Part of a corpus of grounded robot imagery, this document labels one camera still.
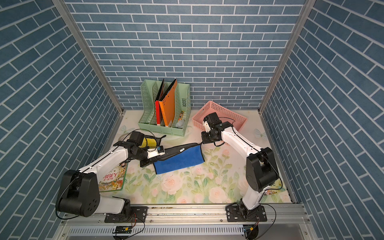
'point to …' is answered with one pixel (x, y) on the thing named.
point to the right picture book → (279, 195)
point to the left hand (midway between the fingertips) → (157, 157)
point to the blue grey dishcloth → (179, 156)
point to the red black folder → (157, 102)
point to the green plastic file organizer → (183, 102)
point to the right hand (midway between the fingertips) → (205, 139)
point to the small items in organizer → (181, 121)
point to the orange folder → (167, 103)
